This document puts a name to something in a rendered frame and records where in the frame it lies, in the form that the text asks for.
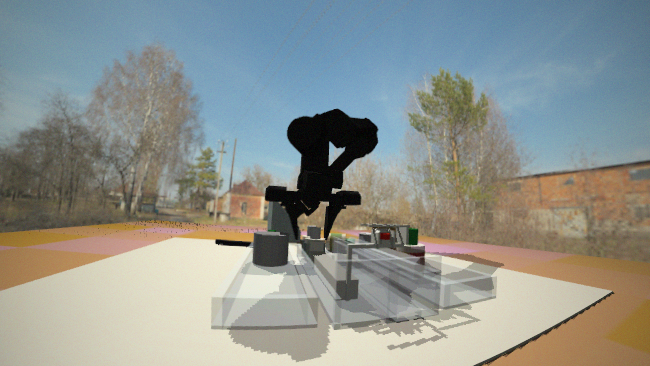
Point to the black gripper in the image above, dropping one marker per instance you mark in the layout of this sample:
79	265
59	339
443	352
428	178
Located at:
336	201

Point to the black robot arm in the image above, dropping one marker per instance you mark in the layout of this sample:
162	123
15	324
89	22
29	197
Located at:
311	136

